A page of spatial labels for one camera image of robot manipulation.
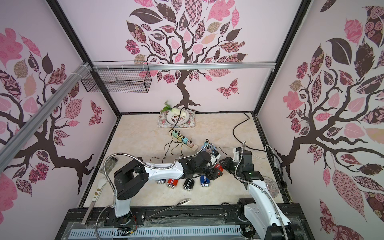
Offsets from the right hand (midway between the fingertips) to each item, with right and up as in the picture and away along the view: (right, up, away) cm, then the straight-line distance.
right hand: (221, 160), depth 83 cm
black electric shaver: (-19, -13, -2) cm, 23 cm away
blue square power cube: (-7, +6, +6) cm, 11 cm away
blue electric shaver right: (-10, -12, -1) cm, 15 cm away
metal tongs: (-39, -27, -12) cm, 49 cm away
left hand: (-2, -7, -1) cm, 7 cm away
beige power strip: (-25, +13, +9) cm, 30 cm away
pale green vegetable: (-28, +32, +31) cm, 52 cm away
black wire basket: (-64, +52, +11) cm, 83 cm away
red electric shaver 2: (-28, -12, -2) cm, 30 cm away
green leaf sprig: (-38, +35, +35) cm, 62 cm away
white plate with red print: (-34, +26, +33) cm, 54 cm away
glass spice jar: (-67, -4, +5) cm, 68 cm away
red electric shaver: (-2, -3, 0) cm, 4 cm away
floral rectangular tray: (-41, +23, +31) cm, 56 cm away
